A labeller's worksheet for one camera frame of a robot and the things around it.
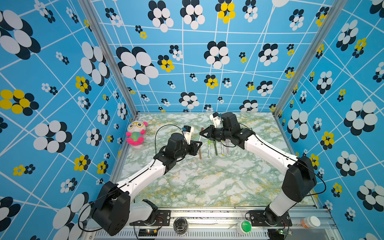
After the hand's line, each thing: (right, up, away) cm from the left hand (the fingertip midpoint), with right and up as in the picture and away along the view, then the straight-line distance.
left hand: (202, 143), depth 79 cm
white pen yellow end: (+14, -6, +20) cm, 25 cm away
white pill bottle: (+49, -34, -13) cm, 61 cm away
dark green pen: (+10, -4, +23) cm, 25 cm away
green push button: (+18, -34, -16) cm, 42 cm away
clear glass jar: (-10, -33, -17) cm, 38 cm away
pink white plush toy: (-45, +6, +23) cm, 50 cm away
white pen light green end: (+6, -2, +23) cm, 24 cm away
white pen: (0, +7, 0) cm, 7 cm away
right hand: (-1, +5, 0) cm, 5 cm away
